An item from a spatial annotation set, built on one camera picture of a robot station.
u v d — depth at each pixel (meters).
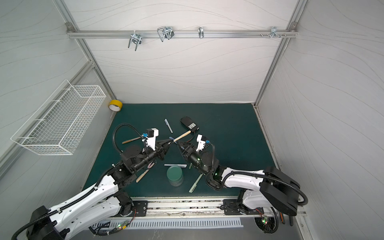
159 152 0.61
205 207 0.75
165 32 0.77
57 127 0.67
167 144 0.69
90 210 0.53
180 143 0.69
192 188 0.80
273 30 0.77
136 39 0.80
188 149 0.64
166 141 0.66
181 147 0.68
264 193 0.43
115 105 1.17
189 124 1.05
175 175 0.75
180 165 0.87
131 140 0.96
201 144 0.70
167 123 1.08
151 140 0.62
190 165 0.88
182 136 0.74
